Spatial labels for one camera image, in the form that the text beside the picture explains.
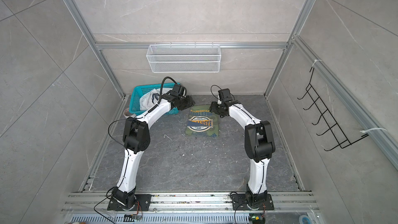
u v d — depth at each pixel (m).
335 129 0.63
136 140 0.59
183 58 1.00
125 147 0.61
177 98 0.81
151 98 1.10
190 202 0.75
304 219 0.69
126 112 1.07
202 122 0.99
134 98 1.07
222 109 0.72
